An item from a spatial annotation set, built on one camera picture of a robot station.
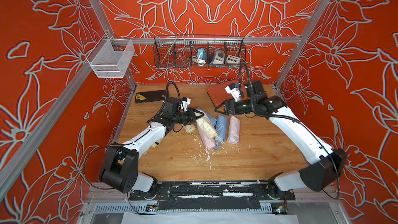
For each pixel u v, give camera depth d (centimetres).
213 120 97
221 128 91
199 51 83
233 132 90
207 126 74
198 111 78
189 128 91
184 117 72
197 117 75
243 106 62
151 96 110
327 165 39
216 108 68
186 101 79
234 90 67
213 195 73
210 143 85
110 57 94
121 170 42
